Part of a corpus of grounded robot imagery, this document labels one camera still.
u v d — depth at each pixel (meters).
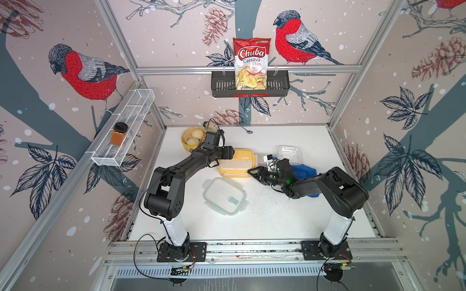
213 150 0.74
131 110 0.87
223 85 0.94
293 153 1.07
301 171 0.91
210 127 1.17
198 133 1.04
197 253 0.73
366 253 0.74
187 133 1.12
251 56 0.85
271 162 0.87
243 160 0.94
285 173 0.74
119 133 0.66
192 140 1.06
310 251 0.73
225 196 0.91
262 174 0.81
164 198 0.48
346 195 0.50
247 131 1.18
